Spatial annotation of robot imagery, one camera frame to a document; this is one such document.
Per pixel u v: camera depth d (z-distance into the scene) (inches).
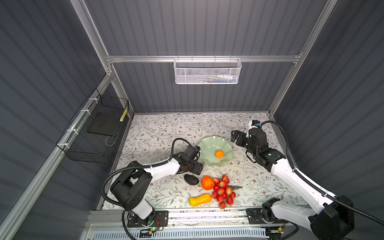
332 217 15.1
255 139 23.1
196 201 29.7
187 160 27.3
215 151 38.3
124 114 32.4
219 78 36.5
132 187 17.5
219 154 36.6
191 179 32.5
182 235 30.3
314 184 17.3
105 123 30.4
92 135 28.5
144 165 19.6
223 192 30.3
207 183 31.4
